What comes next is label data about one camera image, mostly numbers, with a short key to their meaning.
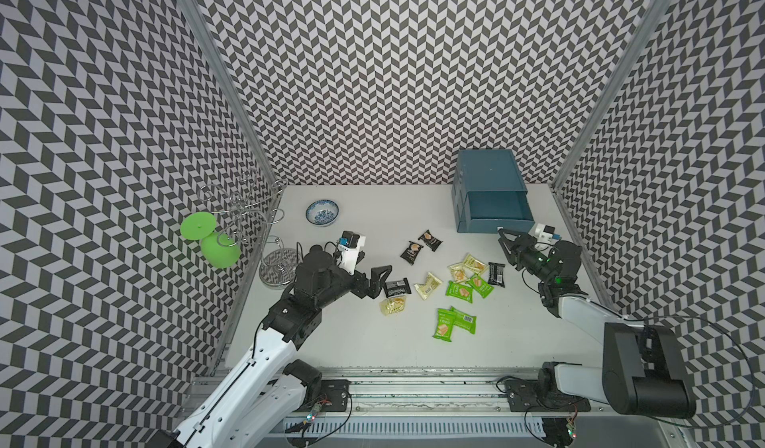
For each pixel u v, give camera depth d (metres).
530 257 0.75
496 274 0.93
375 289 0.64
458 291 0.90
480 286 0.91
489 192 0.95
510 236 0.81
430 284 0.90
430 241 1.00
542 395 0.67
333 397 0.72
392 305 0.87
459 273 0.93
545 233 0.81
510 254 0.80
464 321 0.85
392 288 0.89
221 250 0.75
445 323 0.84
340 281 0.57
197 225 0.67
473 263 0.96
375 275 0.64
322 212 1.09
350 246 0.62
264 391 0.47
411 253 0.99
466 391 0.75
